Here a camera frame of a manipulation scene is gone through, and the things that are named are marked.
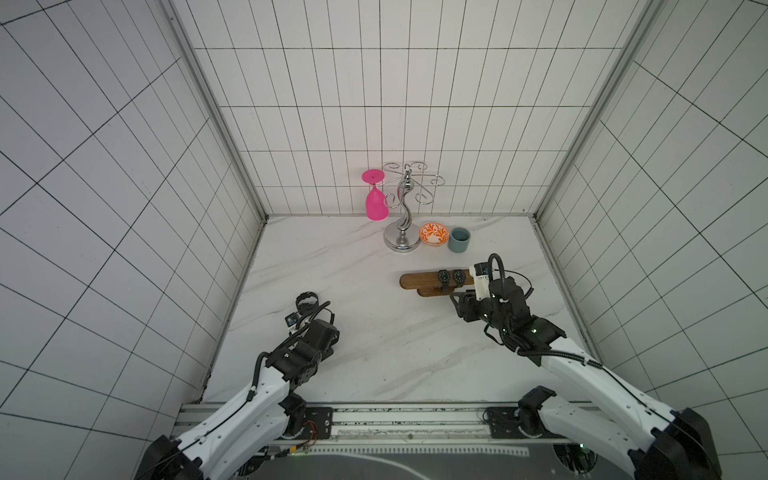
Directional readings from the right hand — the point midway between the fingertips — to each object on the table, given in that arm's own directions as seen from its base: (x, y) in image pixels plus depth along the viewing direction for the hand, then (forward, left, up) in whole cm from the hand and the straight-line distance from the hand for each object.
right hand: (458, 287), depth 82 cm
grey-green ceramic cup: (+27, -4, -10) cm, 29 cm away
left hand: (-15, +40, -13) cm, 45 cm away
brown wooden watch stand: (+6, +8, -8) cm, 12 cm away
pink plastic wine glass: (+29, +26, +4) cm, 39 cm away
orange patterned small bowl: (+30, +4, -12) cm, 33 cm away
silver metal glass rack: (+30, +16, -14) cm, 37 cm away
